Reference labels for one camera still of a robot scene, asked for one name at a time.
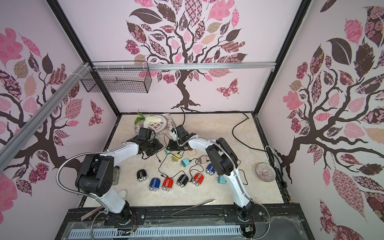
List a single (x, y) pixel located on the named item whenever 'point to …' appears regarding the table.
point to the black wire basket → (119, 80)
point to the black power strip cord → (182, 107)
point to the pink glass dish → (265, 172)
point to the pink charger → (202, 159)
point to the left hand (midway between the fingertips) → (162, 149)
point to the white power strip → (192, 152)
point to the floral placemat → (170, 125)
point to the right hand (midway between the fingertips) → (168, 147)
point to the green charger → (167, 151)
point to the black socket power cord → (239, 141)
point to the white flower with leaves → (149, 118)
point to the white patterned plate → (158, 126)
